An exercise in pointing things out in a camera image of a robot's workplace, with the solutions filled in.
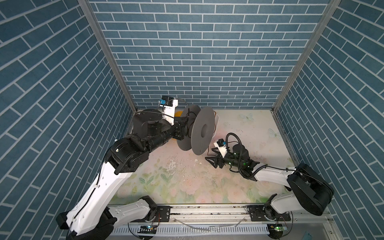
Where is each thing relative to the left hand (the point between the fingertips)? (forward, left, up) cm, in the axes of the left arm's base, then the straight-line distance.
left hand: (189, 119), depth 56 cm
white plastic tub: (+28, -18, -38) cm, 51 cm away
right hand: (+3, -10, -32) cm, 33 cm away
